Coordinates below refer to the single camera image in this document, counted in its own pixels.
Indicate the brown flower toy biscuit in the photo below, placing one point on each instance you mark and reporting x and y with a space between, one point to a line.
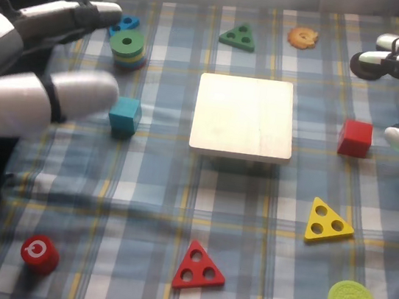
302 37

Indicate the teal cube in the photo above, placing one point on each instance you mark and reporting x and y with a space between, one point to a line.
123 122

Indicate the red triangle block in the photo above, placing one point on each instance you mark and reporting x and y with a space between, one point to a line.
199 268

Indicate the red cylinder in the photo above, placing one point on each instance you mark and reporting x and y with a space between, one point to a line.
39 255

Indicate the small white wooden table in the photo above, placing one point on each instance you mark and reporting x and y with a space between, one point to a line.
243 118

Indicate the blue plaid cloth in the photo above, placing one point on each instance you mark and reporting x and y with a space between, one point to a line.
141 193

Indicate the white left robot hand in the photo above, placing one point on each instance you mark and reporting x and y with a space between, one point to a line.
13 101

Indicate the green triangle block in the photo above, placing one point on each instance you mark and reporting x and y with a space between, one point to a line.
237 39

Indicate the dark round toy cookie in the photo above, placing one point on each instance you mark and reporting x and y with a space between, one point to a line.
366 75

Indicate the blue triangle block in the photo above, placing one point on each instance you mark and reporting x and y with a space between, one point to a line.
130 22

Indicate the red cube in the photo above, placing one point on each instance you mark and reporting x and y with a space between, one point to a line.
353 139

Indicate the yellow triangle block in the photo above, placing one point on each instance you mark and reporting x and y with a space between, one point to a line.
313 225

